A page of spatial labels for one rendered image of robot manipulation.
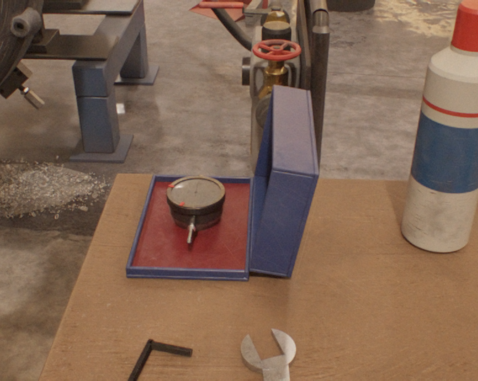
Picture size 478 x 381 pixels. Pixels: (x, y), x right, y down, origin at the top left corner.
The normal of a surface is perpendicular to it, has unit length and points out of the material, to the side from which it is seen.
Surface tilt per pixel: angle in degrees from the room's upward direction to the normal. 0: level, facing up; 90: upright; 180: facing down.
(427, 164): 90
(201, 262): 0
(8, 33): 108
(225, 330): 0
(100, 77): 90
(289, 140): 9
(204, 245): 0
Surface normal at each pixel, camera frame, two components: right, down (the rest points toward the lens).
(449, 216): -0.04, 0.55
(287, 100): 0.16, -0.82
